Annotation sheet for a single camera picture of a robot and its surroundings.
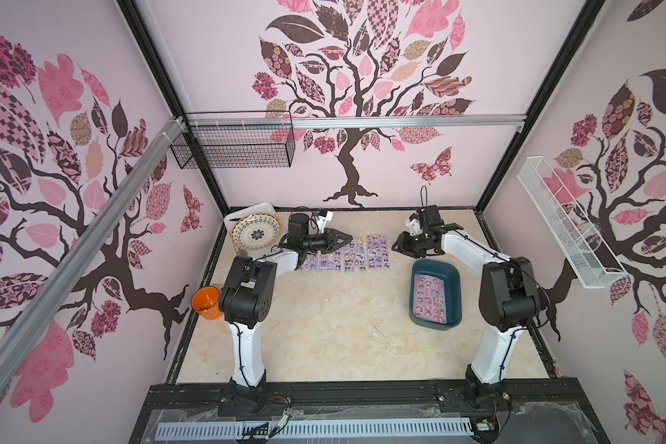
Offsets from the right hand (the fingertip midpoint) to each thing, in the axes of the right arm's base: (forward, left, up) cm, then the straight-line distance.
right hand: (397, 250), depth 95 cm
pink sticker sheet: (-15, -10, -8) cm, 20 cm away
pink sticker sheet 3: (+2, +24, -9) cm, 26 cm away
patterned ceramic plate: (+18, +56, -8) cm, 59 cm away
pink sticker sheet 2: (+1, +31, -8) cm, 33 cm away
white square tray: (+32, +55, -8) cm, 64 cm away
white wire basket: (-5, -47, +16) cm, 50 cm away
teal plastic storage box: (-8, -17, -2) cm, 19 cm away
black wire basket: (+31, +56, +27) cm, 69 cm away
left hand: (0, +17, +6) cm, 18 cm away
